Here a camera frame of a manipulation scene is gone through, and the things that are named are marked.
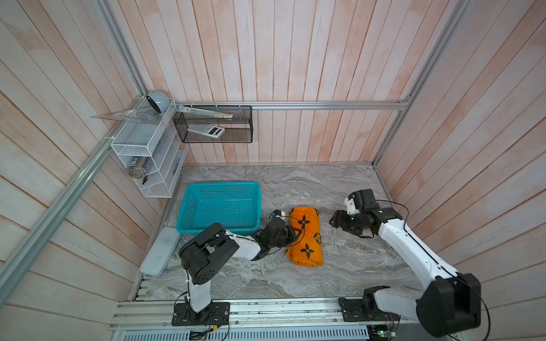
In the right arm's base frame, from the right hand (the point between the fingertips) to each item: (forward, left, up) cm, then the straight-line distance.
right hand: (335, 220), depth 84 cm
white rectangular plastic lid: (-16, +72, -7) cm, 74 cm away
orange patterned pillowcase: (-12, +12, -3) cm, 17 cm away
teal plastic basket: (+14, +44, -11) cm, 47 cm away
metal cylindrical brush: (+8, +76, +20) cm, 79 cm away
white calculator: (+38, +57, +17) cm, 71 cm away
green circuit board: (-36, -13, -11) cm, 40 cm away
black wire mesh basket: (+45, +55, +15) cm, 73 cm away
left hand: (-3, +13, -7) cm, 15 cm away
